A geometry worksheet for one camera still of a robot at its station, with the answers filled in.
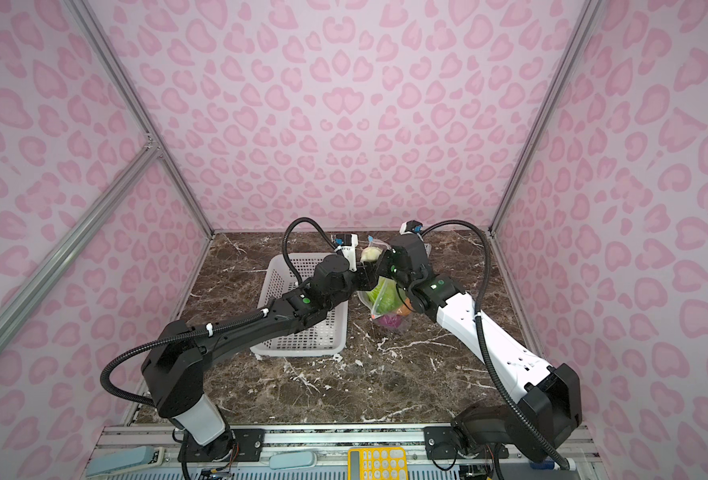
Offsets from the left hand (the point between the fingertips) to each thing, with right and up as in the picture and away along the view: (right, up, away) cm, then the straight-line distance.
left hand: (382, 258), depth 77 cm
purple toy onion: (+4, -18, +11) cm, 22 cm away
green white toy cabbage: (+1, -8, -3) cm, 9 cm away
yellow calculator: (-2, -47, -7) cm, 48 cm away
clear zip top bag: (-4, -12, +2) cm, 12 cm away
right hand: (-1, +2, 0) cm, 2 cm away
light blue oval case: (-21, -46, -8) cm, 52 cm away
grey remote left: (-63, -47, -8) cm, 79 cm away
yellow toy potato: (+7, -15, +9) cm, 19 cm away
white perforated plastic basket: (-16, -24, +15) cm, 32 cm away
